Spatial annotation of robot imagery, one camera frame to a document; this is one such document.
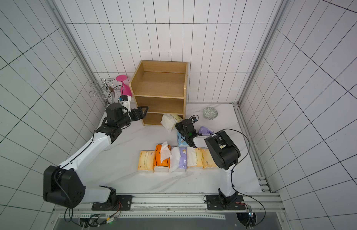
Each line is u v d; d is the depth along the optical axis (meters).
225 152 0.52
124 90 0.98
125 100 0.70
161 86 0.90
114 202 0.70
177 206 0.73
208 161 0.83
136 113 0.71
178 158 0.81
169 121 0.98
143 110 0.76
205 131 0.96
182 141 0.92
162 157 0.81
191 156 0.84
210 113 1.10
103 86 0.90
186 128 0.76
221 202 0.64
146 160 0.83
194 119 0.95
